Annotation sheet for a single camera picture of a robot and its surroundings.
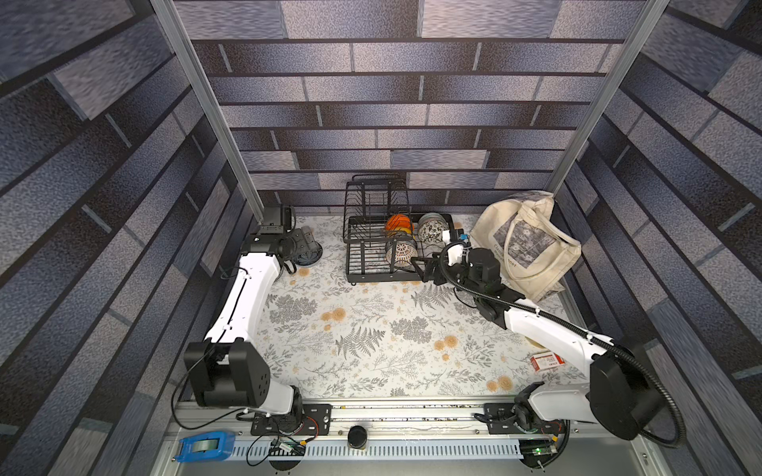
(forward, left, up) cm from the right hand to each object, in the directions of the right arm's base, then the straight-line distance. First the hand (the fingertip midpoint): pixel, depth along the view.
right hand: (421, 254), depth 81 cm
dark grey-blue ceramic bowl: (+13, +39, -20) cm, 46 cm away
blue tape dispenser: (-44, +51, -16) cm, 69 cm away
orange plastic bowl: (+26, +7, -13) cm, 29 cm away
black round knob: (-42, +16, -12) cm, 46 cm away
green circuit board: (-42, -29, -23) cm, 56 cm away
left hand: (+4, +36, +2) cm, 36 cm away
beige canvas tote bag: (+15, -35, -11) cm, 39 cm away
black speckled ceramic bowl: (+26, -6, -17) cm, 32 cm away
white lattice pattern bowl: (+14, +4, -17) cm, 23 cm away
